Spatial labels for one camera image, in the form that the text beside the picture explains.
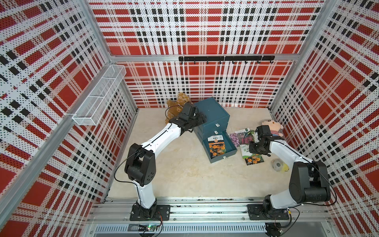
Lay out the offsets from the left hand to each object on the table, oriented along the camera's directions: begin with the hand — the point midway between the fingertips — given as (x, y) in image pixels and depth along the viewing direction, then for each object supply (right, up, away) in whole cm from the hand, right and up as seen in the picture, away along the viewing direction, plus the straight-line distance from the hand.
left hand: (205, 119), depth 88 cm
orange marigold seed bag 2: (+32, -26, +4) cm, 42 cm away
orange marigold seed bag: (+8, -18, +11) cm, 23 cm away
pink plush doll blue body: (+50, -6, +15) cm, 53 cm away
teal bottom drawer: (+17, -19, +10) cm, 28 cm away
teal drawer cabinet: (+6, +5, +3) cm, 8 cm away
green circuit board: (-27, -52, -19) cm, 62 cm away
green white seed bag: (+29, -8, +18) cm, 35 cm away
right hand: (+31, -19, +2) cm, 36 cm away
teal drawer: (+7, -9, +5) cm, 12 cm away
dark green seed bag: (+33, -10, +16) cm, 38 cm away
